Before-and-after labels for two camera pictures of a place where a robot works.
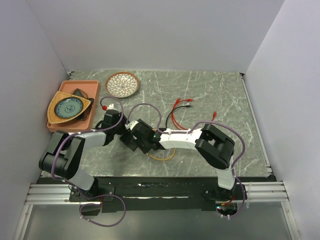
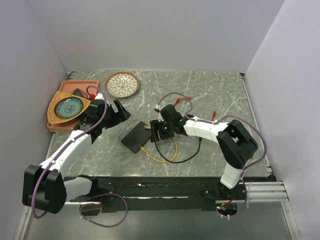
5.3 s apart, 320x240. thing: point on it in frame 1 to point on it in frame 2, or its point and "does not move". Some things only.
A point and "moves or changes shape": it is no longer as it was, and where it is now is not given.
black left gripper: x=121 y=119 to x=119 y=116
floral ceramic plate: x=122 y=84 does not move
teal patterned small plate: x=68 y=107 does not move
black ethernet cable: x=189 y=106 moves or changes shape
